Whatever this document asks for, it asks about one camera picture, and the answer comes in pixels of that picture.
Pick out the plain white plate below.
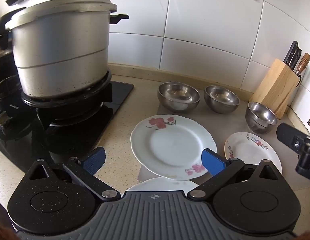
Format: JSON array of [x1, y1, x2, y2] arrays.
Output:
[[125, 177, 200, 198]]

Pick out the large steel bowl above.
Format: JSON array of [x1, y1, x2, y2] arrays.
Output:
[[157, 82, 201, 113]]

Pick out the small floral white plate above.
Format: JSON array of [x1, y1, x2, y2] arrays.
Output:
[[224, 132, 283, 174]]

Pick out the large aluminium pot with lid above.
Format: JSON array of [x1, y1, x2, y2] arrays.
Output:
[[5, 0, 129, 99]]

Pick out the black glass gas stove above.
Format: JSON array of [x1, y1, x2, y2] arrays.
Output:
[[0, 75, 134, 174]]

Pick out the wooden handled knife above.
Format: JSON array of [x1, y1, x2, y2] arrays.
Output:
[[294, 53, 310, 76]]

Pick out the black handled knife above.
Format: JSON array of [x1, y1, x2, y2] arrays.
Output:
[[289, 47, 302, 70], [283, 41, 299, 64]]

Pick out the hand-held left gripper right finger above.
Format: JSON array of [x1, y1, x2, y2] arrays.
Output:
[[187, 148, 283, 202]]

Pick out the medium steel bowl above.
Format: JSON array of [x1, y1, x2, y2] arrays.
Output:
[[204, 85, 240, 114]]

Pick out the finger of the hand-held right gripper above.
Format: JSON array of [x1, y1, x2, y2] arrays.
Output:
[[276, 122, 307, 153]]

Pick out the metal stove knob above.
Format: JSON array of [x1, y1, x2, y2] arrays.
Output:
[[0, 111, 11, 128]]

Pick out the large pink floral white plate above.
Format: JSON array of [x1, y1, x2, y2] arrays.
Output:
[[130, 114, 217, 181]]

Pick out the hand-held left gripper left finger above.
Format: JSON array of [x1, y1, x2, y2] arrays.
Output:
[[25, 146, 121, 202]]

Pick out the small steel bowl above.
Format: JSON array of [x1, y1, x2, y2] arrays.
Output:
[[245, 102, 278, 134]]

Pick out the wooden knife block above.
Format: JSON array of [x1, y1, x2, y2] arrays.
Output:
[[249, 58, 301, 120]]

